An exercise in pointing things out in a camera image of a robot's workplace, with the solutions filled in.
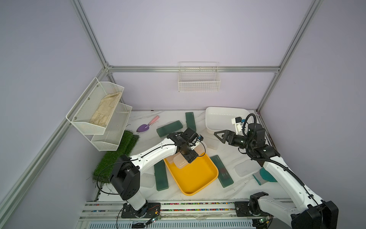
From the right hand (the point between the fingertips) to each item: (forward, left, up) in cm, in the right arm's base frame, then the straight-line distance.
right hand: (219, 137), depth 75 cm
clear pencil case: (-15, +42, -23) cm, 50 cm away
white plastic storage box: (+35, -10, -25) cm, 44 cm away
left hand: (-4, +17, -12) cm, 21 cm away
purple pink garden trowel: (+25, +50, -22) cm, 60 cm away
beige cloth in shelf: (+12, +64, +8) cm, 66 cm away
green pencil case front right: (-13, -4, -22) cm, 26 cm away
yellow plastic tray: (-14, +14, -21) cm, 29 cm away
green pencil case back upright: (+31, +14, -22) cm, 40 cm away
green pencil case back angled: (+23, +31, -22) cm, 45 cm away
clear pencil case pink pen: (-3, +28, -18) cm, 33 cm away
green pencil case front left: (-13, +34, -22) cm, 43 cm away
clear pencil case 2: (-8, +22, -12) cm, 26 cm away
